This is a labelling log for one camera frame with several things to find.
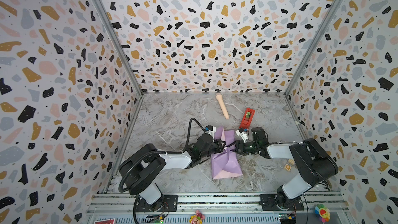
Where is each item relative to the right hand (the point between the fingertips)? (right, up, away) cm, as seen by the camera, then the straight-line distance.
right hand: (228, 148), depth 87 cm
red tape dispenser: (+14, +16, +14) cm, 25 cm away
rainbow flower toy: (+41, -25, -17) cm, 51 cm away
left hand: (0, +5, -6) cm, 7 cm away
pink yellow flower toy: (-16, -26, -20) cm, 36 cm away
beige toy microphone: (-3, +31, +30) cm, 43 cm away
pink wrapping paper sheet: (-2, -6, -8) cm, 10 cm away
